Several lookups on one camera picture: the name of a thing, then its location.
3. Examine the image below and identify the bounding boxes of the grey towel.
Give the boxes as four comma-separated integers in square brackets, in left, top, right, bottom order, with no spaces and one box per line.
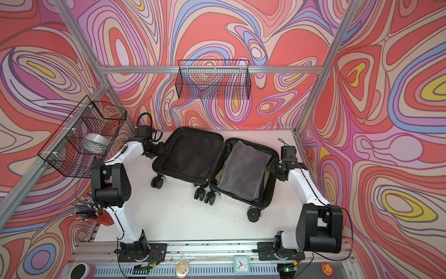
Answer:
[217,140,271,201]

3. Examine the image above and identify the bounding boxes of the black suitcase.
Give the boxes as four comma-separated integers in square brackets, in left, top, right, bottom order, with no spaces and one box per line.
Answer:
[151,127,279,223]

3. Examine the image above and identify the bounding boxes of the khaki shorts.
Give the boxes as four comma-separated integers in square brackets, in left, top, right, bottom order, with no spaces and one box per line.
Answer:
[215,169,224,184]

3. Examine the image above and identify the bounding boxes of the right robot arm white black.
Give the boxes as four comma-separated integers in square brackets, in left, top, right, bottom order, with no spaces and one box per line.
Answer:
[263,138,353,262]

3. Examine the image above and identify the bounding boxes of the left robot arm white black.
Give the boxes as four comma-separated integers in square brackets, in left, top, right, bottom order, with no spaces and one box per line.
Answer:
[90,112,164,262]

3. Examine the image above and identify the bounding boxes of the small black device in basket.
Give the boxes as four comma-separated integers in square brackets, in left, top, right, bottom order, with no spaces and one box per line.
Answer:
[89,157,102,174]

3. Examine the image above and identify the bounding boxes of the red pen cup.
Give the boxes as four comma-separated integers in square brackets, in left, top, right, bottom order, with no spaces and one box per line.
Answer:
[70,195,116,227]

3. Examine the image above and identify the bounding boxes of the small teal clock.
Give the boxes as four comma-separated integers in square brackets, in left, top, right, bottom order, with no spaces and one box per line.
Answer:
[233,256,250,274]

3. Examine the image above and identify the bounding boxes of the round orange sticker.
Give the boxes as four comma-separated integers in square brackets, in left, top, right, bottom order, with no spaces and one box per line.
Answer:
[321,262,334,277]

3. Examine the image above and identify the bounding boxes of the round beige badge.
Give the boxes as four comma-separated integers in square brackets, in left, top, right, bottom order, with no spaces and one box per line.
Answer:
[175,261,190,279]

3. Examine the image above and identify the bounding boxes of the black round speaker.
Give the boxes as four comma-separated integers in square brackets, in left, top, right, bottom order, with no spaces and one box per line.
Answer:
[69,263,96,279]

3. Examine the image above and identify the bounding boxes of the black wire basket left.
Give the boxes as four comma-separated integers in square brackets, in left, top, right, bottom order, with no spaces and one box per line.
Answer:
[38,96,127,178]

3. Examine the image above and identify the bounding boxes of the black wire basket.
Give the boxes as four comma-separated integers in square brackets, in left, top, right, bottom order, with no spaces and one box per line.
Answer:
[175,59,252,100]
[38,96,127,178]

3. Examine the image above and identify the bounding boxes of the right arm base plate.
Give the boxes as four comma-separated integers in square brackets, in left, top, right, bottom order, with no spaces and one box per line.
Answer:
[252,242,306,262]

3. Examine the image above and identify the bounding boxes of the black wire basket back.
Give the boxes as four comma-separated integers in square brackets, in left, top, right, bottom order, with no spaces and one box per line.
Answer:
[175,59,252,100]

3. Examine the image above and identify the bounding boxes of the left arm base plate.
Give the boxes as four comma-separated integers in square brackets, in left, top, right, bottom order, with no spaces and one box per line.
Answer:
[115,243,167,264]

